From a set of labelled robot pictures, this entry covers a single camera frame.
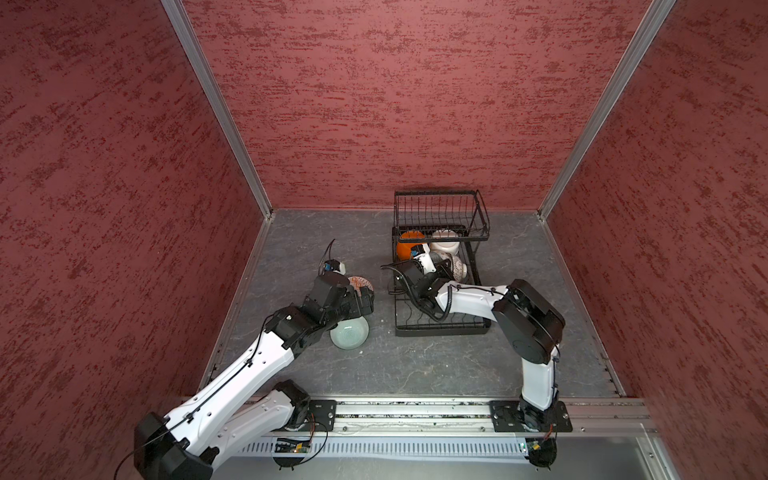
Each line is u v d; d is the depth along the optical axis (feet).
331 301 1.89
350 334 2.80
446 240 3.29
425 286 2.42
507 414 2.43
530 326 1.64
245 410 1.81
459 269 3.02
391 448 2.54
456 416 2.48
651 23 2.38
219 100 2.87
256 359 1.54
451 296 1.99
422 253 2.73
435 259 3.03
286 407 2.00
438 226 3.61
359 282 3.09
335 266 2.24
